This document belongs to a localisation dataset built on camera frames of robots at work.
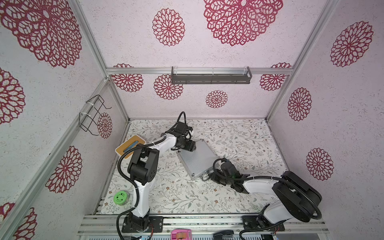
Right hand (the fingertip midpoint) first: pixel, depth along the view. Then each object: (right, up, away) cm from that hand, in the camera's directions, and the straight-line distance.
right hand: (206, 174), depth 89 cm
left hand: (-9, +15, +9) cm, 20 cm away
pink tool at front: (-14, -22, -21) cm, 33 cm away
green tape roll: (-46, -10, -11) cm, 48 cm away
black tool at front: (+4, -23, -19) cm, 30 cm away
